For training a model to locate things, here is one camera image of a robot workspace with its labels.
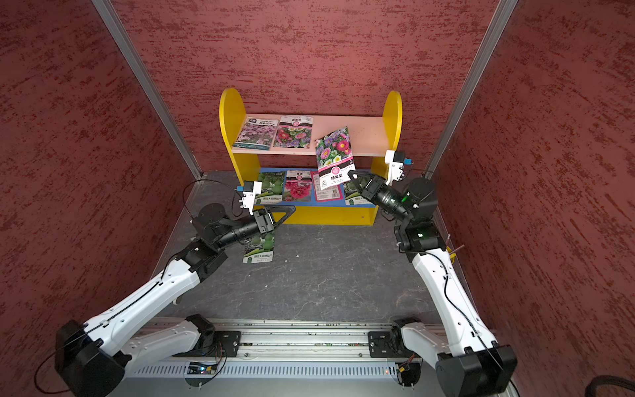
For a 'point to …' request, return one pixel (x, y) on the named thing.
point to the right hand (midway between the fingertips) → (345, 179)
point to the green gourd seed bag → (260, 249)
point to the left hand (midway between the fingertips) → (292, 216)
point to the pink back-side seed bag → (331, 194)
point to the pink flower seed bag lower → (298, 186)
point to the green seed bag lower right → (353, 194)
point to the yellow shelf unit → (312, 167)
